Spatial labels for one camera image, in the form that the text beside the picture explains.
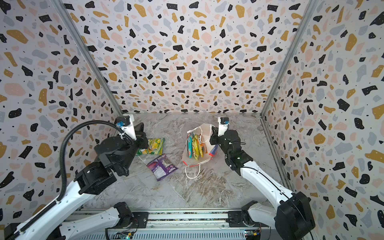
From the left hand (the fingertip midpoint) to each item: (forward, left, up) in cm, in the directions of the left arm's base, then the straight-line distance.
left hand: (143, 121), depth 58 cm
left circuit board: (-33, +12, -43) cm, 56 cm away
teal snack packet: (+9, -16, -31) cm, 36 cm away
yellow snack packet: (+7, -20, -31) cm, 37 cm away
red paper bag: (+9, -25, -17) cm, 32 cm away
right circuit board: (-34, -47, -44) cm, 73 cm away
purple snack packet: (0, +1, -41) cm, 41 cm away
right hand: (+10, -28, -14) cm, 33 cm away
